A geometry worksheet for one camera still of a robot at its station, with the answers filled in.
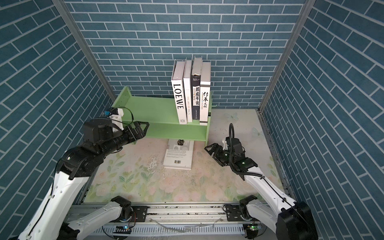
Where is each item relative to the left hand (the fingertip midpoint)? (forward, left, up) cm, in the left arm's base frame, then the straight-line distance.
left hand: (144, 126), depth 63 cm
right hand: (0, -28, -21) cm, 35 cm away
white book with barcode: (+2, -11, -33) cm, 35 cm away
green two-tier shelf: (+14, -4, -7) cm, 16 cm away
